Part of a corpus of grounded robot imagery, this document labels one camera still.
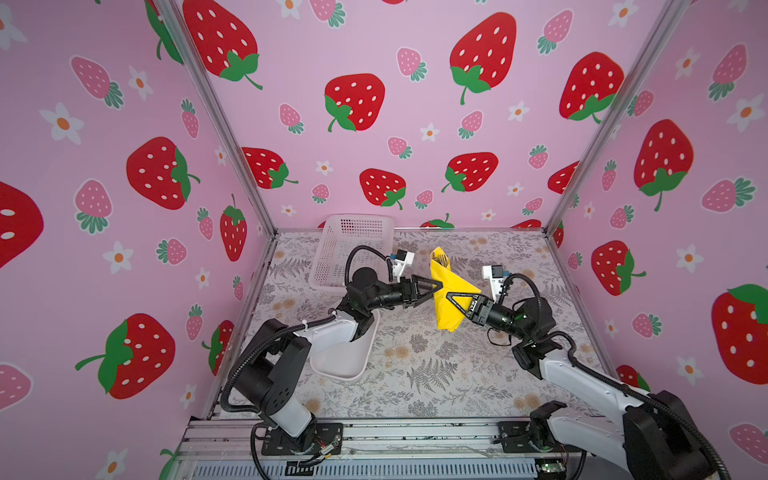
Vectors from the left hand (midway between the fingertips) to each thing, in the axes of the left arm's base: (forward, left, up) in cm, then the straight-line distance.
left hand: (440, 293), depth 71 cm
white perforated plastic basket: (+42, +34, -22) cm, 58 cm away
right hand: (-2, -2, 0) cm, 3 cm away
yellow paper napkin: (-5, -2, -3) cm, 6 cm away
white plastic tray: (-5, +29, -26) cm, 40 cm away
